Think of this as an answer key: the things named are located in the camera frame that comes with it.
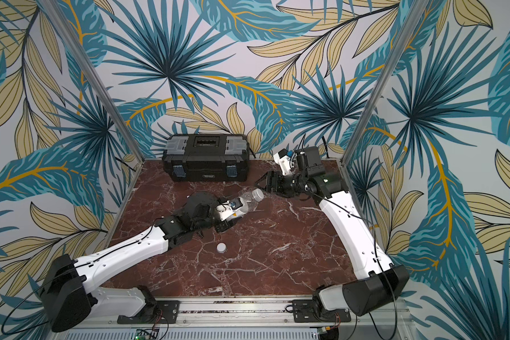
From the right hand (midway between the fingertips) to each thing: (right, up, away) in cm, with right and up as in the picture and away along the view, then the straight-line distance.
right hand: (261, 185), depth 70 cm
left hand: (-10, -9, +8) cm, 16 cm away
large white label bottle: (-3, -4, -1) cm, 5 cm away
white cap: (-1, -3, -1) cm, 4 cm away
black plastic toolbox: (-25, +12, +28) cm, 40 cm away
